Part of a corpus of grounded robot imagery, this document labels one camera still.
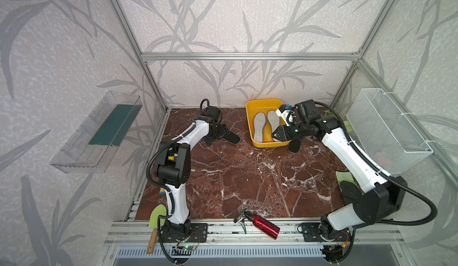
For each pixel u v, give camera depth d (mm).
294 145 1025
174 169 517
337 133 523
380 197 399
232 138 1050
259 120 1116
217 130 887
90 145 649
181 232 652
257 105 1203
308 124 568
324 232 658
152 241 705
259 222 735
